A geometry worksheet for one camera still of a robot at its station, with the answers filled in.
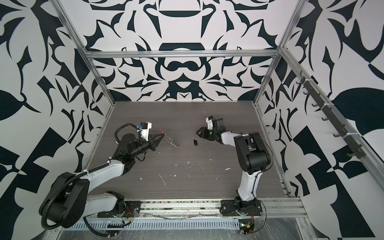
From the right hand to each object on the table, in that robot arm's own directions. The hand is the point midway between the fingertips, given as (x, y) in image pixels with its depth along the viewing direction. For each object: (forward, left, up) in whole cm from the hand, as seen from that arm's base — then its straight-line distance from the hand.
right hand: (200, 131), depth 97 cm
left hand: (-9, +20, +14) cm, 26 cm away
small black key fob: (-4, +3, -6) cm, 8 cm away
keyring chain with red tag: (-12, +16, +9) cm, 22 cm away
